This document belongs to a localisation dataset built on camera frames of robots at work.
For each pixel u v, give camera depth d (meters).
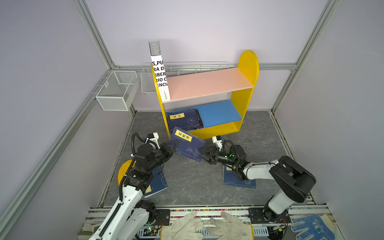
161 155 0.62
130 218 0.58
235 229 0.71
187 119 0.91
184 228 0.71
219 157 0.72
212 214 0.75
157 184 0.85
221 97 0.74
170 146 0.69
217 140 0.77
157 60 0.54
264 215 0.67
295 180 0.46
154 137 0.68
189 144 0.75
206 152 0.72
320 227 0.71
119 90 1.02
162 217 0.74
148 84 0.65
